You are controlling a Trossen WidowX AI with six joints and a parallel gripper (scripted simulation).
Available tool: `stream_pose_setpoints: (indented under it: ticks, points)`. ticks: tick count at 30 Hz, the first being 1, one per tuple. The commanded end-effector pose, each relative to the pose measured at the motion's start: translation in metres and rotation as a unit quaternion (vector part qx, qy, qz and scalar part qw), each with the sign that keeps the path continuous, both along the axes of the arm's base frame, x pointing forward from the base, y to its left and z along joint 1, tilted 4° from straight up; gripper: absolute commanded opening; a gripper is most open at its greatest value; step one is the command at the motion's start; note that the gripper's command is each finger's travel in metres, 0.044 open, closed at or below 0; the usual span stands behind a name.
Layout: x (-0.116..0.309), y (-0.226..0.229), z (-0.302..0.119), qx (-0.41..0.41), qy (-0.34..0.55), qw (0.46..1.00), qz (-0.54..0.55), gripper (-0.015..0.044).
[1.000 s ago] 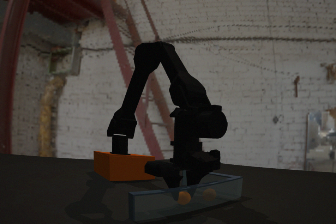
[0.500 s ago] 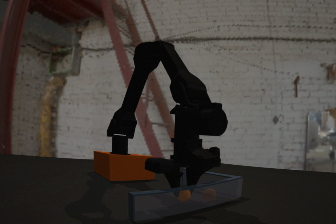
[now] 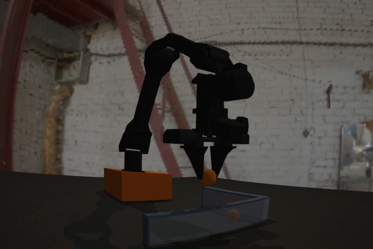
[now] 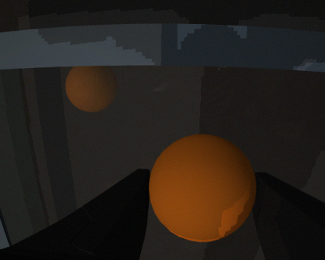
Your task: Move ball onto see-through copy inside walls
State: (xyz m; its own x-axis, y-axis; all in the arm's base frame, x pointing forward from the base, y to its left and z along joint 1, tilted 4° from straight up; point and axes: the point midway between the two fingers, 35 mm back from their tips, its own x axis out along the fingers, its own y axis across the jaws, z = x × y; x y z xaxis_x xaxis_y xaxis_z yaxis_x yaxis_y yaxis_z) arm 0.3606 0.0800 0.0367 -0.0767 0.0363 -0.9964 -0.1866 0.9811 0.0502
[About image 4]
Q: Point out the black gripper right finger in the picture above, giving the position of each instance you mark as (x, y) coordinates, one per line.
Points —
(290, 223)

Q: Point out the clear low glass walls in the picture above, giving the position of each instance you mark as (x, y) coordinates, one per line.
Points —
(20, 203)

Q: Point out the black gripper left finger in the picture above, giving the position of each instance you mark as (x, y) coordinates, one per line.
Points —
(111, 226)

